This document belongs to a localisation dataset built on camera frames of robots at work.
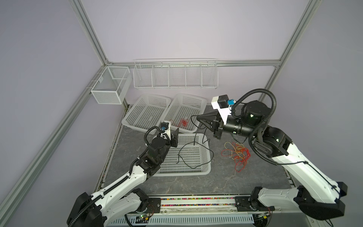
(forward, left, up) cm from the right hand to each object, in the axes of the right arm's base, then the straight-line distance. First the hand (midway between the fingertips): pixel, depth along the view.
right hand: (197, 118), depth 51 cm
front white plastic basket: (+6, +2, -47) cm, 47 cm away
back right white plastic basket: (+45, +9, -46) cm, 65 cm away
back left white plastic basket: (+46, +38, -45) cm, 74 cm away
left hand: (+11, +11, -23) cm, 27 cm away
